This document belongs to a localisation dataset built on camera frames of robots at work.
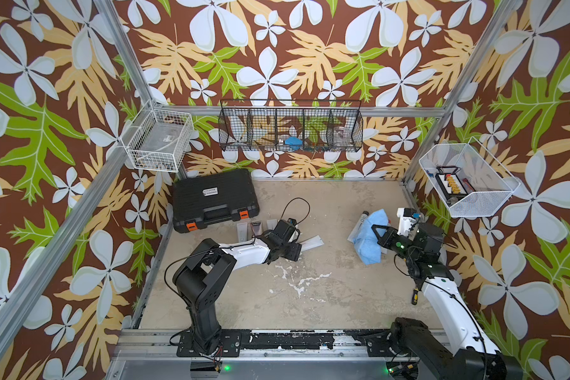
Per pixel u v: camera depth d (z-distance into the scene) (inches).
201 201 41.1
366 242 31.6
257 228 40.2
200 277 18.8
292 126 39.0
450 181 33.0
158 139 33.8
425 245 23.4
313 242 38.4
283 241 29.0
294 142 37.3
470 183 32.2
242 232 39.6
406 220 28.3
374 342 29.0
